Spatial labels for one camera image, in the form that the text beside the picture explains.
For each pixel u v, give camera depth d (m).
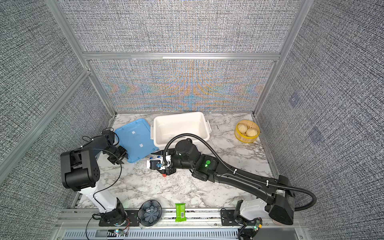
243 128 1.03
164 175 0.88
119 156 0.83
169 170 0.54
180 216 0.73
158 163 0.50
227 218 0.73
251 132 1.00
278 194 0.40
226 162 0.49
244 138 1.00
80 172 0.50
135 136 1.06
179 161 0.55
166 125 0.98
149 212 0.75
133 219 0.73
